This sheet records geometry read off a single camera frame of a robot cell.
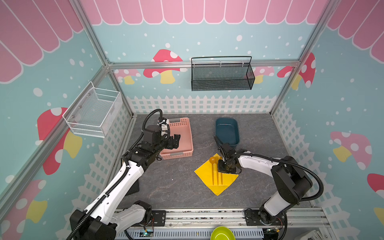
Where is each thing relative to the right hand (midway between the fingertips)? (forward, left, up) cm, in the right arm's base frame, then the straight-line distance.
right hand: (218, 169), depth 90 cm
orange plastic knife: (-5, -1, -1) cm, 6 cm away
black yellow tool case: (-12, +47, +3) cm, 49 cm away
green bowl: (-32, +1, +1) cm, 32 cm away
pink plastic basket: (+33, +25, +1) cm, 41 cm away
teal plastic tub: (+29, -9, +1) cm, 30 cm away
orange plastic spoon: (+6, +3, 0) cm, 7 cm away
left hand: (+7, +26, +23) cm, 36 cm away
